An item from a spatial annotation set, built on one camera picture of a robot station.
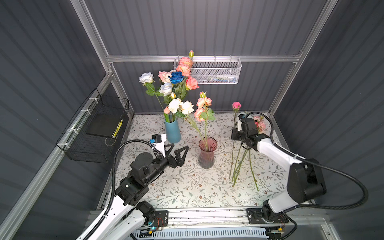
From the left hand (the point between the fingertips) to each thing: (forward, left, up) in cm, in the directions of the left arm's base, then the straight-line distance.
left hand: (181, 146), depth 64 cm
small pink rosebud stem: (+32, -33, -6) cm, 46 cm away
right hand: (+19, -32, -16) cm, 41 cm away
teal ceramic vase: (+24, +7, -19) cm, 32 cm away
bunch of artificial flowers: (+30, -55, -25) cm, 67 cm away
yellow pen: (+13, +33, -3) cm, 35 cm away
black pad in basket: (+17, +38, -2) cm, 42 cm away
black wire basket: (+11, +45, -4) cm, 46 cm away
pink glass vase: (+8, -13, -13) cm, 20 cm away
